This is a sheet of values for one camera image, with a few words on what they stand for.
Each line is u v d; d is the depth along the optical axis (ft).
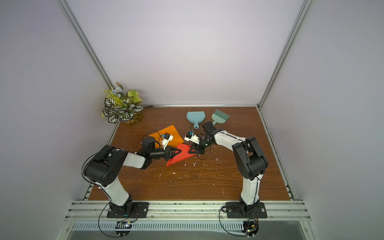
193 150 2.78
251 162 1.61
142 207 2.50
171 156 2.72
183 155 2.87
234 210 2.38
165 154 2.60
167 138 2.67
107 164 1.62
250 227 2.29
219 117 3.72
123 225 2.36
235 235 2.17
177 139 3.29
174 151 2.79
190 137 2.61
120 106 2.94
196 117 3.71
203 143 2.61
